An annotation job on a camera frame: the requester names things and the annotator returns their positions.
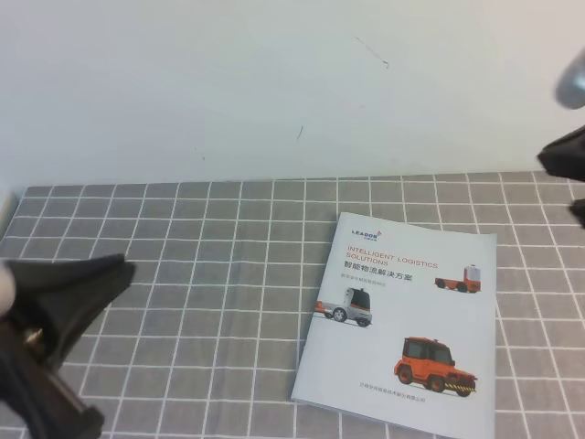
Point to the grey checked tablecloth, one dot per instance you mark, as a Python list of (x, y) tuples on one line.
[(206, 341)]

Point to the white logistics brochure book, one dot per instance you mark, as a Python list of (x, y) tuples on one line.
[(404, 327)]

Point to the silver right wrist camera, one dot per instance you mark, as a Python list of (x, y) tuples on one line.
[(570, 90)]

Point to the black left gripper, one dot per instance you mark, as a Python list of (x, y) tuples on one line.
[(55, 302)]

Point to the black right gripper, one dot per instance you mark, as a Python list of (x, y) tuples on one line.
[(565, 157)]

